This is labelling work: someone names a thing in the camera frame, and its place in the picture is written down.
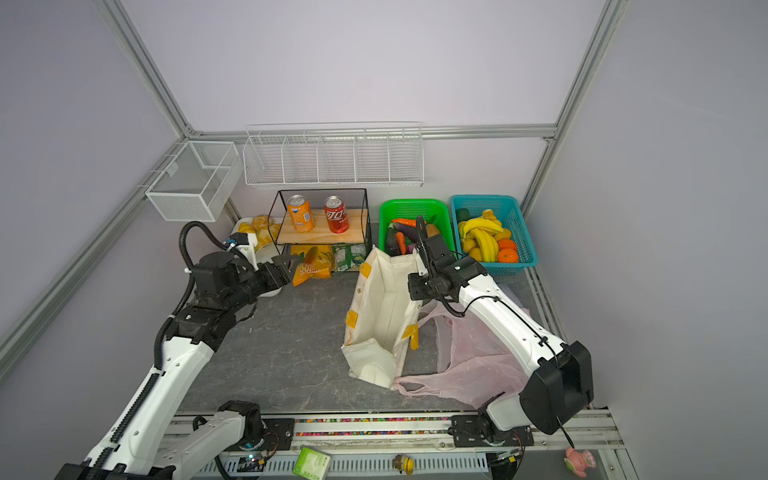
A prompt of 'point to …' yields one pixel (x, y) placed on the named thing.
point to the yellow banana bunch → (480, 236)
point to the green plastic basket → (434, 211)
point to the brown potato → (432, 230)
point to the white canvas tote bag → (386, 297)
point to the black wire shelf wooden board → (321, 217)
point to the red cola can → (336, 211)
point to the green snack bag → (349, 256)
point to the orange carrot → (407, 222)
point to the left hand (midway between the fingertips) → (291, 265)
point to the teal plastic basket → (515, 235)
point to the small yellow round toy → (401, 462)
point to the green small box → (311, 464)
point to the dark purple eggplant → (409, 231)
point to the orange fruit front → (507, 255)
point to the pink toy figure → (577, 460)
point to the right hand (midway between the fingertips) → (416, 289)
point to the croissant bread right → (264, 229)
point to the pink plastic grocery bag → (481, 356)
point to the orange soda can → (301, 213)
